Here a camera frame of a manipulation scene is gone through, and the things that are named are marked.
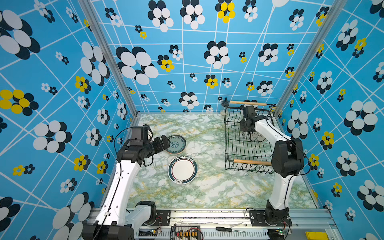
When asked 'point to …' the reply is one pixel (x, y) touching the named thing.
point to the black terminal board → (185, 232)
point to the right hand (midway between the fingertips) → (248, 126)
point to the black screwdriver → (227, 229)
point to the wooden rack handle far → (249, 103)
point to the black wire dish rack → (245, 151)
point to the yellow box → (311, 235)
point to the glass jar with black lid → (224, 108)
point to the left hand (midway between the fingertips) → (165, 142)
